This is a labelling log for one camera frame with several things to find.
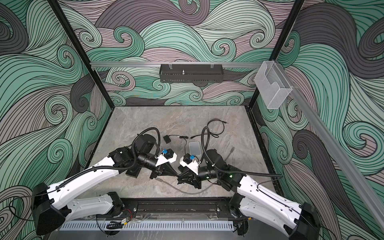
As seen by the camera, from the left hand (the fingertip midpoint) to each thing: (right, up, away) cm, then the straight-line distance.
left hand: (175, 171), depth 65 cm
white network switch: (+10, +4, +30) cm, 32 cm away
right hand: (+2, -3, 0) cm, 4 cm away
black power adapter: (-9, +10, +35) cm, 37 cm away
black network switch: (-25, -6, +16) cm, 30 cm away
